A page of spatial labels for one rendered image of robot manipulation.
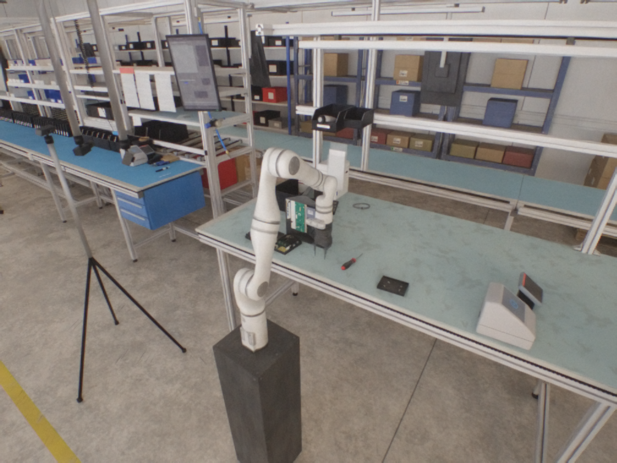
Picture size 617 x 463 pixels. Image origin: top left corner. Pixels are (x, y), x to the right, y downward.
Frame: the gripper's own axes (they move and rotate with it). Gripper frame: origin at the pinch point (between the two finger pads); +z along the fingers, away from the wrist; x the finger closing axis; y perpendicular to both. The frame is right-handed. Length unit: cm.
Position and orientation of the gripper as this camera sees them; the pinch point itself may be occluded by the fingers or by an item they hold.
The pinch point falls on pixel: (319, 257)
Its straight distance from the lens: 152.2
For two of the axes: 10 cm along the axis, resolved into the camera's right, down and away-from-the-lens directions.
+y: 5.9, -3.9, 7.0
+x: -8.0, -2.9, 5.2
